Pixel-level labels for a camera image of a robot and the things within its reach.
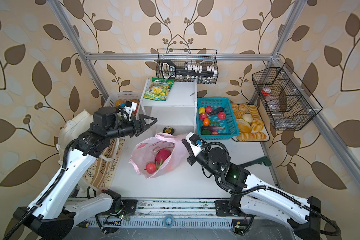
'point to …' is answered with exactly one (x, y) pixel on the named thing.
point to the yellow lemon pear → (201, 110)
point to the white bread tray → (265, 130)
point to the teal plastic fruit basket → (216, 120)
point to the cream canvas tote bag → (77, 125)
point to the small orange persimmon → (206, 122)
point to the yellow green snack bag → (159, 89)
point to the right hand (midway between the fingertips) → (184, 141)
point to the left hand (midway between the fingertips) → (154, 122)
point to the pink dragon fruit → (161, 155)
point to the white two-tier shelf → (179, 112)
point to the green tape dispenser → (265, 161)
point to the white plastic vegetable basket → (114, 97)
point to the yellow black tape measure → (168, 130)
